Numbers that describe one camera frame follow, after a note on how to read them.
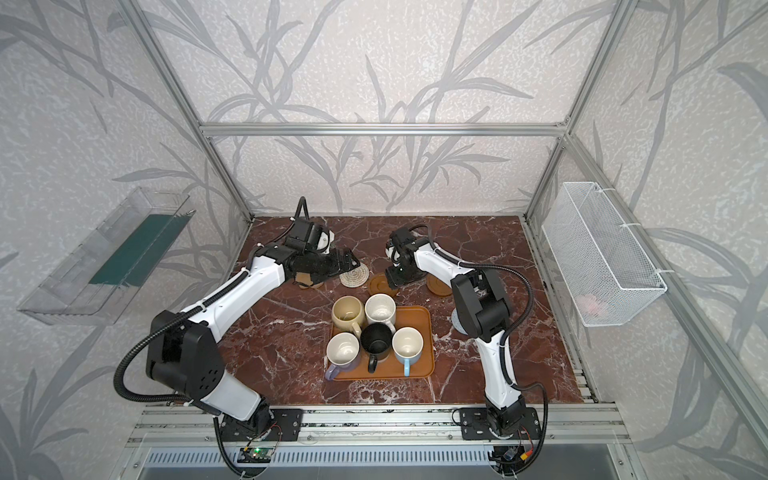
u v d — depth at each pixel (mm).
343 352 850
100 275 640
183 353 434
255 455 709
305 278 793
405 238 809
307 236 677
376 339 838
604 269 617
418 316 924
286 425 732
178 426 753
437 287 995
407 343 844
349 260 788
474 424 731
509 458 753
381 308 926
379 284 995
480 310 547
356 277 1017
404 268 724
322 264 737
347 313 912
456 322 910
